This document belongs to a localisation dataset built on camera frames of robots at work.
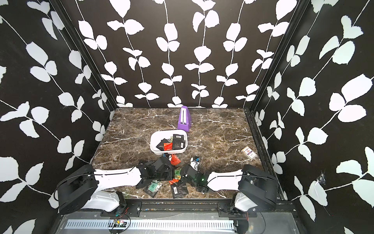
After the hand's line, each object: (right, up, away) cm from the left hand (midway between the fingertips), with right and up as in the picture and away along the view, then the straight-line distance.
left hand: (177, 172), depth 84 cm
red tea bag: (-7, +14, +10) cm, 19 cm away
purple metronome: (+4, +31, +17) cm, 36 cm away
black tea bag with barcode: (-12, +14, +11) cm, 22 cm away
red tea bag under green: (-2, -4, -2) cm, 5 cm away
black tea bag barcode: (-1, +16, +13) cm, 21 cm away
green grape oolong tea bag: (-13, -7, -4) cm, 16 cm away
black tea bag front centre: (+1, -8, -4) cm, 9 cm away
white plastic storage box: (-16, +20, +17) cm, 30 cm away
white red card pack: (+46, +9, +9) cm, 48 cm away
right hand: (+2, 0, 0) cm, 2 cm away
